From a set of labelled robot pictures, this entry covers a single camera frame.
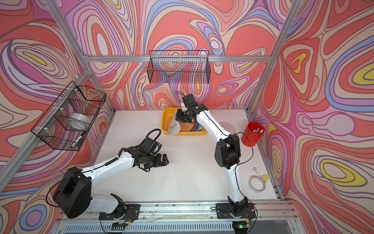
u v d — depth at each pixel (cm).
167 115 115
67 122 70
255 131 96
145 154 64
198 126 108
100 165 50
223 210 73
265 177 86
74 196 41
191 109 70
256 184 83
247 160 55
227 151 54
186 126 105
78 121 69
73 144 71
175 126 90
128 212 72
